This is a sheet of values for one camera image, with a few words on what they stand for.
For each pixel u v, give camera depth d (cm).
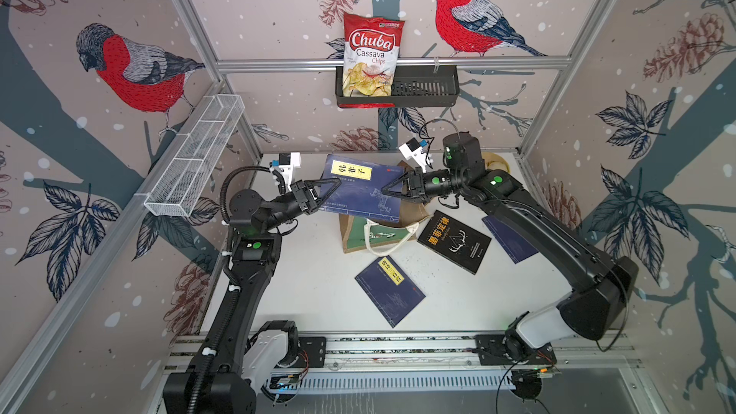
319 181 65
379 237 85
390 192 63
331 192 62
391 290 84
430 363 73
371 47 83
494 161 113
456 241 93
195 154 79
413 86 107
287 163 61
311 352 73
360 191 63
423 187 57
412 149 63
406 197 60
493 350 73
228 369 39
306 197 57
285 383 71
